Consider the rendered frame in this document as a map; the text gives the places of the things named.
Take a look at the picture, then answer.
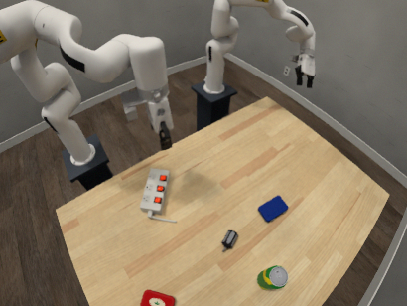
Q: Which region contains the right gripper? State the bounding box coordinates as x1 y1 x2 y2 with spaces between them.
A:
145 92 173 151

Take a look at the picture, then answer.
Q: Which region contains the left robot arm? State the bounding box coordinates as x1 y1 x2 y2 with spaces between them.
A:
203 0 316 94

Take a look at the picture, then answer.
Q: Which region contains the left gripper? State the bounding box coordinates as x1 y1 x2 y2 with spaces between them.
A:
295 54 315 88

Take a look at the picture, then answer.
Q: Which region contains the green and yellow drink can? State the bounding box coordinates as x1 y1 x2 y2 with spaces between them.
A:
257 265 288 290

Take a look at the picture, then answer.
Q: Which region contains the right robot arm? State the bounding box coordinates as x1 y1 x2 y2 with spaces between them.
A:
0 0 169 166

